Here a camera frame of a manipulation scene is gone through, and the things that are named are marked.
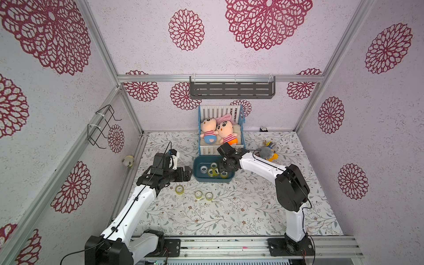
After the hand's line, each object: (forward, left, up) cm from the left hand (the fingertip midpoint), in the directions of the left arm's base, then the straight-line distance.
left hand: (184, 172), depth 82 cm
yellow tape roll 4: (+13, -15, -14) cm, 24 cm away
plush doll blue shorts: (+35, -12, -3) cm, 37 cm away
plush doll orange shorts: (+32, -22, -2) cm, 38 cm away
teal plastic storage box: (+16, -6, -14) cm, 22 cm away
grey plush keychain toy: (+20, -48, -11) cm, 53 cm away
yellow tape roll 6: (+8, -16, -14) cm, 23 cm away
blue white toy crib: (+46, -13, 0) cm, 48 cm away
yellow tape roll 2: (-5, -6, -15) cm, 17 cm away
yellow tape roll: (-2, +5, -15) cm, 16 cm away
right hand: (+9, -22, -9) cm, 26 cm away
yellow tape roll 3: (-6, -12, -15) cm, 20 cm away
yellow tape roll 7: (+6, -21, -15) cm, 26 cm away
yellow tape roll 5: (+8, -13, -14) cm, 20 cm away
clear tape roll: (+10, -8, -15) cm, 20 cm away
